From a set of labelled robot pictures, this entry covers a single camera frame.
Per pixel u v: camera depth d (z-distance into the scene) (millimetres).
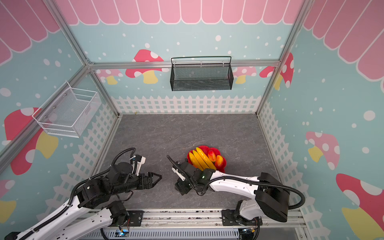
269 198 417
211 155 918
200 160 918
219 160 889
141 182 600
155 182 638
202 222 742
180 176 698
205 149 951
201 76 948
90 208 482
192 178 600
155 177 648
